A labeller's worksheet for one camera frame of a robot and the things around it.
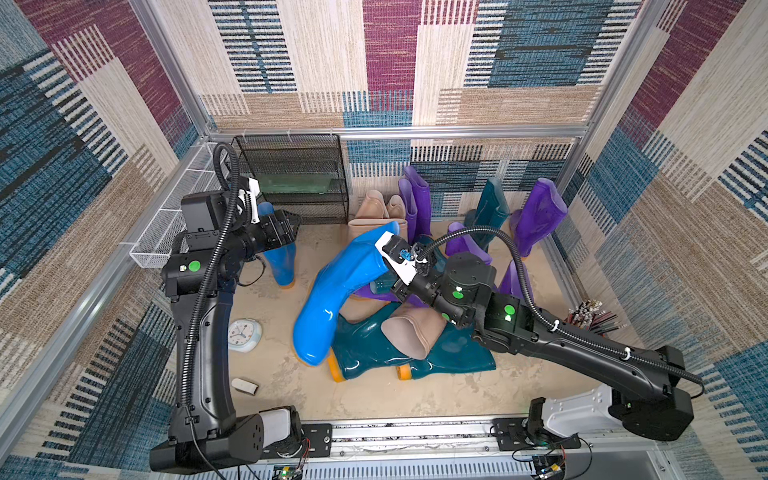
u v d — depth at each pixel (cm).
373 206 94
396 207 92
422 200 91
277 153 102
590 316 77
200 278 38
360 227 81
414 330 74
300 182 100
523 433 73
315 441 76
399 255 43
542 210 97
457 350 72
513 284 78
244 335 89
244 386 79
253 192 56
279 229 56
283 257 99
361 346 86
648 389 39
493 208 88
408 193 94
